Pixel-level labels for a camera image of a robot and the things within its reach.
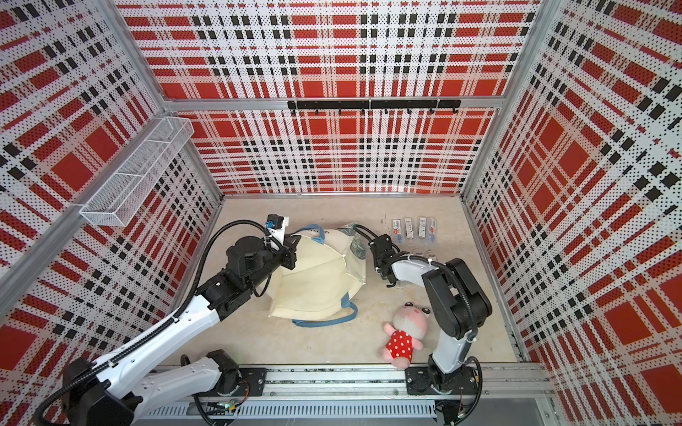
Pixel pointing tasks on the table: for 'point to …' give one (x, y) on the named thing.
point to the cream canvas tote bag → (319, 289)
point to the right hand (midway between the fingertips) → (402, 263)
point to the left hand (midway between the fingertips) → (302, 234)
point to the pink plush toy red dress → (406, 335)
